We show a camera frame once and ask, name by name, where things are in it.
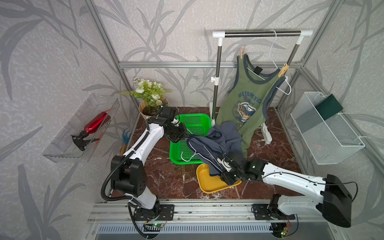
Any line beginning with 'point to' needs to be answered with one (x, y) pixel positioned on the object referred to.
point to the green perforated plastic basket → (198, 124)
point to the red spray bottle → (92, 126)
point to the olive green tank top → (245, 105)
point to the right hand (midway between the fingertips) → (222, 176)
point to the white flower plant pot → (151, 93)
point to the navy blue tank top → (223, 138)
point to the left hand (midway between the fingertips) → (190, 134)
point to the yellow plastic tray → (210, 184)
